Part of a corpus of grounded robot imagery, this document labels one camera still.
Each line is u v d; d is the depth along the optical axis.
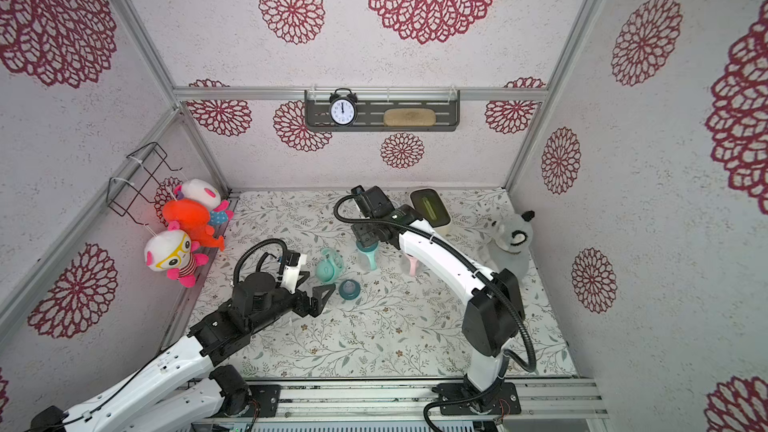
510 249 0.85
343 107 0.90
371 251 0.88
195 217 0.88
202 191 0.94
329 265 0.93
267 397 0.75
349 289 0.91
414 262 0.88
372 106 0.95
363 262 1.00
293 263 0.64
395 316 0.88
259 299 0.55
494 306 0.41
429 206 1.10
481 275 0.46
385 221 0.57
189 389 0.59
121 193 0.73
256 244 0.54
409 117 0.90
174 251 0.80
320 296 0.67
